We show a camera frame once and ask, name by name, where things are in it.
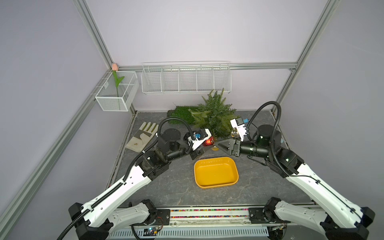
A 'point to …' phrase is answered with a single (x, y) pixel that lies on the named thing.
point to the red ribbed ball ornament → (209, 142)
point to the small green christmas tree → (214, 113)
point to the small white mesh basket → (107, 96)
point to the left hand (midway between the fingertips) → (209, 139)
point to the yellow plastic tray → (216, 172)
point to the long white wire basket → (168, 77)
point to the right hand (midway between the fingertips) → (216, 143)
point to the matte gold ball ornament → (215, 148)
